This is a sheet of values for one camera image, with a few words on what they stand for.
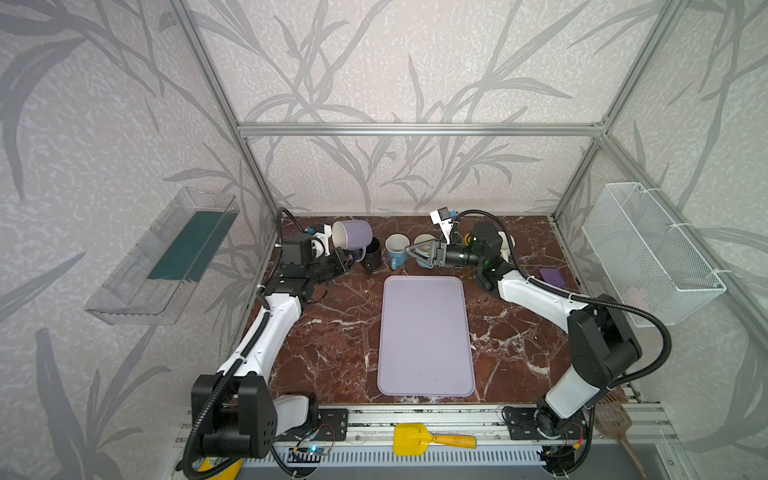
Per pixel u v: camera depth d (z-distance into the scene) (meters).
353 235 0.85
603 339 0.46
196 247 0.64
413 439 0.72
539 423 0.67
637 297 0.74
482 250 0.66
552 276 1.02
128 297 0.60
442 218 0.72
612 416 0.74
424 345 0.90
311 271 0.68
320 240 0.67
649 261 0.64
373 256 1.00
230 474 0.67
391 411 0.77
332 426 0.72
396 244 0.99
